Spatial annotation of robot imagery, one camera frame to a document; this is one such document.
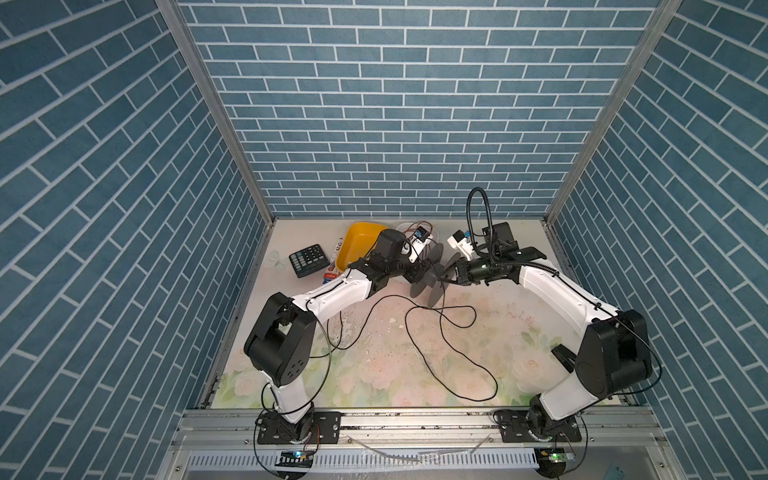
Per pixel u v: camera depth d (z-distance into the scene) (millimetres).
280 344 463
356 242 1106
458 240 776
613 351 446
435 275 819
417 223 1109
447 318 937
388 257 682
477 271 734
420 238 753
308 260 1050
